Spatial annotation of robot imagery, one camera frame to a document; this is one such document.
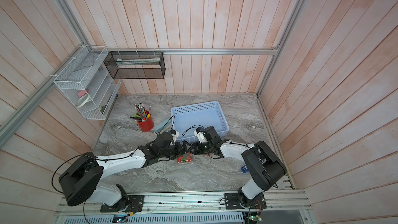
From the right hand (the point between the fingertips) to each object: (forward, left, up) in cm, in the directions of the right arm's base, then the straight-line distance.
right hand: (191, 149), depth 89 cm
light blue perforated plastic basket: (+23, +5, -3) cm, 24 cm away
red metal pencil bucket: (+14, +29, +4) cm, 32 cm away
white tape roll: (+15, +59, +25) cm, 65 cm away
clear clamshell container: (-6, +2, +1) cm, 7 cm away
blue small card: (-10, -29, -1) cm, 31 cm away
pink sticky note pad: (+18, +59, +27) cm, 67 cm away
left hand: (-4, +1, +5) cm, 7 cm away
